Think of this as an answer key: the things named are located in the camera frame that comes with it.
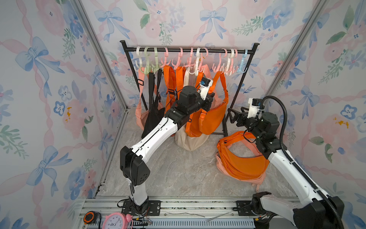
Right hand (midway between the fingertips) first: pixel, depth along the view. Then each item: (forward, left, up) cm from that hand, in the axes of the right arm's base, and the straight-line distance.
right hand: (236, 108), depth 72 cm
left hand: (+3, +12, +7) cm, 14 cm away
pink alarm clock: (-45, +59, -31) cm, 81 cm away
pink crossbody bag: (-27, -13, -29) cm, 42 cm away
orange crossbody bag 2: (-22, -5, -24) cm, 33 cm away
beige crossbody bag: (-6, +28, -23) cm, 36 cm away
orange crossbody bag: (+7, +11, -17) cm, 21 cm away
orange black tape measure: (-44, +72, -30) cm, 90 cm away
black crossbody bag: (+7, +44, -9) cm, 45 cm away
